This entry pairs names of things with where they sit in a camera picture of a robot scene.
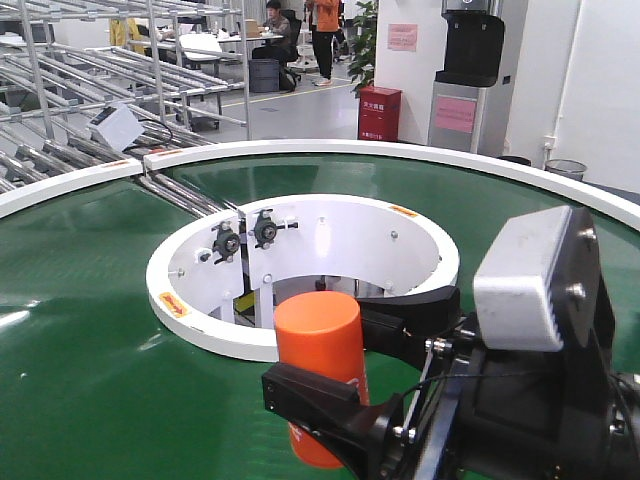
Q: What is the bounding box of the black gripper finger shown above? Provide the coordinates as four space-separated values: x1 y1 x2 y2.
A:
261 362 401 480
357 287 461 374

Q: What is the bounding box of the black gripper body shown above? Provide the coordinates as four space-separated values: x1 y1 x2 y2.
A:
349 314 614 480

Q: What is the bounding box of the orange cylinder capacitor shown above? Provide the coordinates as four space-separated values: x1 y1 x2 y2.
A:
273 291 372 470

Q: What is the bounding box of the round white green-belt conveyor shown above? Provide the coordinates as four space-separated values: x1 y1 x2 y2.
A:
0 138 640 480

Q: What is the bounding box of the red extinguisher box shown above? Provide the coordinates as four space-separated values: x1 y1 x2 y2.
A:
357 85 403 143

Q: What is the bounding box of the black backpack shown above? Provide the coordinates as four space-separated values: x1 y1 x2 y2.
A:
277 64 303 94

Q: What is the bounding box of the black grey water dispenser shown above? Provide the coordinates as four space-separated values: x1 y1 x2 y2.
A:
427 0 506 155

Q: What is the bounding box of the tall potted plant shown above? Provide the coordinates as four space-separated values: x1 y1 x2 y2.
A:
347 0 380 97

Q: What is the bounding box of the pink paper notice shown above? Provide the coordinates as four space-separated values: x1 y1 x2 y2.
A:
387 23 419 53

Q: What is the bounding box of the grey storage bin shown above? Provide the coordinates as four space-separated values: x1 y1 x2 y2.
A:
248 58 281 94

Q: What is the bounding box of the black office chair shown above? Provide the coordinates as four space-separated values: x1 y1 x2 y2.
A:
287 14 317 71

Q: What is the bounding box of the person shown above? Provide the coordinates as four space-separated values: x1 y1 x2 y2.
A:
304 0 346 87
251 0 301 66

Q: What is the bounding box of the white control box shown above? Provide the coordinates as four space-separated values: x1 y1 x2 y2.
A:
87 102 147 152

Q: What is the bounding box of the white desk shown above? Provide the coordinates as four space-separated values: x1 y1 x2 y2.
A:
177 30 285 65

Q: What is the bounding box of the steel roller rack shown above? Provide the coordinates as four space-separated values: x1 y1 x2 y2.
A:
0 0 251 201

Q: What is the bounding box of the wire waste basket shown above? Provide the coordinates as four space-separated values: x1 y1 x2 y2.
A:
543 158 588 183

